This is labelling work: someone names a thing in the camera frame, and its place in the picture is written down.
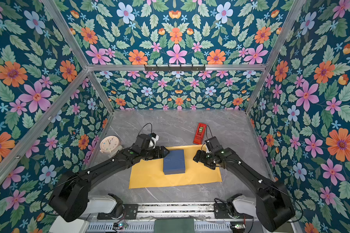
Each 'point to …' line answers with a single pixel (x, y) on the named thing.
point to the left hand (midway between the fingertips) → (167, 152)
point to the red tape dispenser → (200, 133)
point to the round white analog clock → (110, 144)
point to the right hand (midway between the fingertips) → (198, 158)
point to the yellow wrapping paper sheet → (196, 172)
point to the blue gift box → (174, 162)
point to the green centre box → (177, 225)
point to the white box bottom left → (59, 225)
